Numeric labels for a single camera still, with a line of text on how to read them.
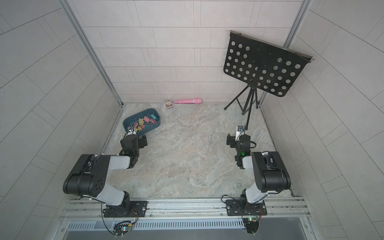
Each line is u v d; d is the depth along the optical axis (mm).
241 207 706
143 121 1043
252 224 669
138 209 711
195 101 1156
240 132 786
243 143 699
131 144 695
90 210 718
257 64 753
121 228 654
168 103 1154
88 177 444
